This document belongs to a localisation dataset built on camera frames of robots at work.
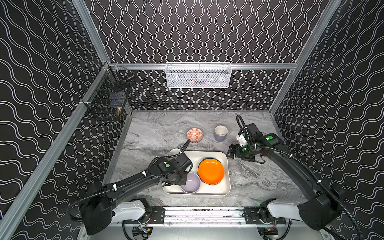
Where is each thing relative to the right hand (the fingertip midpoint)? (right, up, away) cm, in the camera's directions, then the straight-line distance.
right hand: (234, 156), depth 78 cm
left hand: (-26, -12, -1) cm, 28 cm away
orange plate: (-11, -11, +11) cm, 19 cm away
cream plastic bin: (-5, -19, +5) cm, 20 cm away
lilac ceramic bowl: (-22, -16, +2) cm, 27 cm away
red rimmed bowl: (-20, +10, +25) cm, 33 cm away
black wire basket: (-73, +33, +13) cm, 81 cm away
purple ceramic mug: (-2, +12, +25) cm, 28 cm away
